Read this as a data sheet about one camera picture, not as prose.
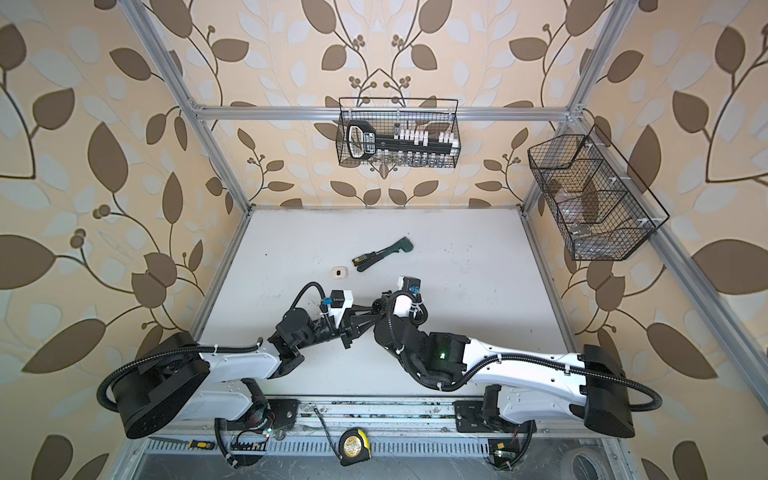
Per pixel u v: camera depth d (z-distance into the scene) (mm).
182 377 446
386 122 844
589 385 407
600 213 825
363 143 845
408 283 598
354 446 679
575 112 889
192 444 706
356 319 690
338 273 992
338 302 643
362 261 1035
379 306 708
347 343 680
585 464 681
